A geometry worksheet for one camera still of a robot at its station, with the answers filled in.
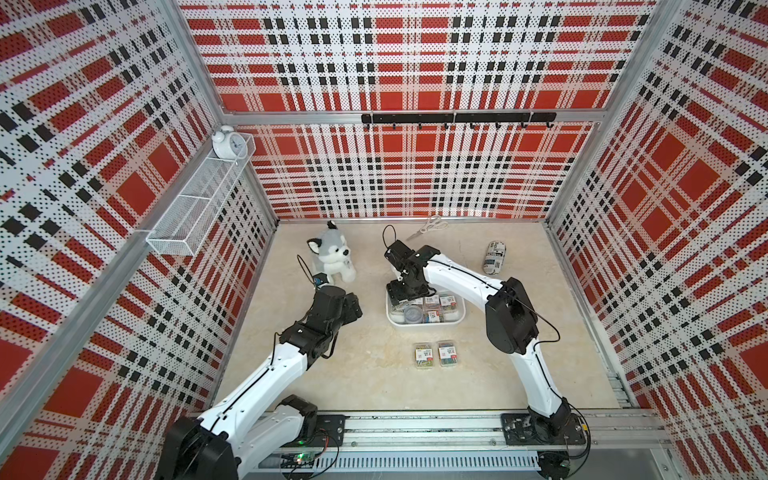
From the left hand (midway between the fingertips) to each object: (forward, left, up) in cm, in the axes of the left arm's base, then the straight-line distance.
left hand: (352, 301), depth 85 cm
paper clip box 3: (0, -24, -10) cm, 27 cm away
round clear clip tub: (0, -18, -9) cm, 20 cm away
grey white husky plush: (+13, +7, +5) cm, 15 cm away
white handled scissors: (+43, -27, -13) cm, 52 cm away
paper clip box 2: (+5, -29, -10) cm, 31 cm away
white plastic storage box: (+1, -12, -11) cm, 16 cm away
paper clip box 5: (-12, -27, -10) cm, 31 cm away
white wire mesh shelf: (+23, +53, +9) cm, 59 cm away
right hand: (+5, -16, -6) cm, 18 cm away
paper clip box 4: (-12, -21, -10) cm, 26 cm away
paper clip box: (+5, -24, -10) cm, 27 cm away
